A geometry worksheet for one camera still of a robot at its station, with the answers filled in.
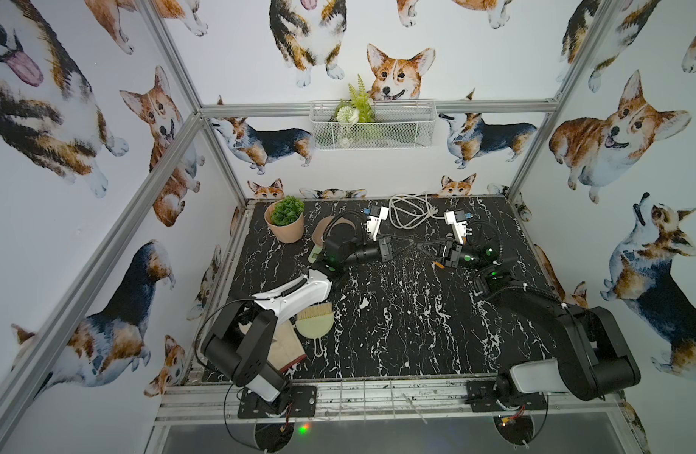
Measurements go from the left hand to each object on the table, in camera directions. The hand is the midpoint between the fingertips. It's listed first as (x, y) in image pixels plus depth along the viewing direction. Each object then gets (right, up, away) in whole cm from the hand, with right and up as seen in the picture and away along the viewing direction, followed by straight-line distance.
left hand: (417, 242), depth 71 cm
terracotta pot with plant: (-42, +6, +29) cm, 51 cm away
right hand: (0, -2, 0) cm, 2 cm away
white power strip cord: (+5, +10, +44) cm, 46 cm away
